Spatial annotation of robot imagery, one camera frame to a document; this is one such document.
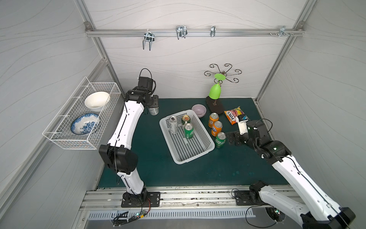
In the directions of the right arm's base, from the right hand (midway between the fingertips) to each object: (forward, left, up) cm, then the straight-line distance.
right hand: (235, 130), depth 75 cm
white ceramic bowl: (+9, +77, +10) cm, 78 cm away
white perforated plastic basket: (-1, +29, -22) cm, 37 cm away
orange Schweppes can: (+10, +7, -14) cm, 19 cm away
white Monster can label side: (+12, +47, 0) cm, 48 cm away
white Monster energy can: (+10, +35, -10) cm, 38 cm away
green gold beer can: (+15, +28, -11) cm, 33 cm away
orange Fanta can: (+19, +9, -13) cm, 24 cm away
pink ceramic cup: (+31, +17, -20) cm, 41 cm away
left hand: (+14, +47, +6) cm, 50 cm away
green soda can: (+7, +25, -11) cm, 29 cm away
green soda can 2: (+2, +6, -13) cm, 14 cm away
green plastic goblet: (+32, +8, -1) cm, 33 cm away
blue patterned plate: (-7, +74, +12) cm, 75 cm away
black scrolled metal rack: (+39, +14, +9) cm, 42 cm away
